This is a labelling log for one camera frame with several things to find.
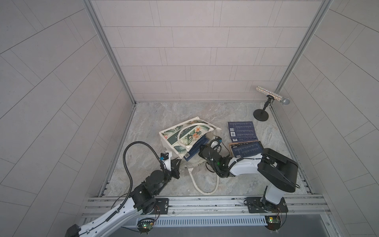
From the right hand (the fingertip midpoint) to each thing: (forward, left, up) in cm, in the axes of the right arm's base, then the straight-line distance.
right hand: (197, 147), depth 88 cm
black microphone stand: (+24, -49, -3) cm, 54 cm away
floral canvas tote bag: (0, +9, +11) cm, 15 cm away
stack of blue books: (-3, +2, +1) cm, 4 cm away
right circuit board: (-38, -34, -7) cm, 51 cm away
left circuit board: (-36, +25, -1) cm, 44 cm away
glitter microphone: (+18, -54, +17) cm, 59 cm away
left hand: (-9, +8, +6) cm, 13 cm away
